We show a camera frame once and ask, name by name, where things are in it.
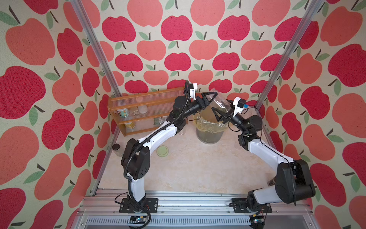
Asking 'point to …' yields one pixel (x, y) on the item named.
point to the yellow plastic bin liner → (206, 120)
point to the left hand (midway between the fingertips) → (218, 101)
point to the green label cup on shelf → (123, 112)
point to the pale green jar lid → (162, 150)
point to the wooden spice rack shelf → (160, 103)
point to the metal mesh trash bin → (208, 138)
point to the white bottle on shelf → (142, 109)
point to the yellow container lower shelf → (130, 125)
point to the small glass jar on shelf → (136, 113)
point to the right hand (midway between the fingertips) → (218, 106)
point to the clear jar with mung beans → (183, 131)
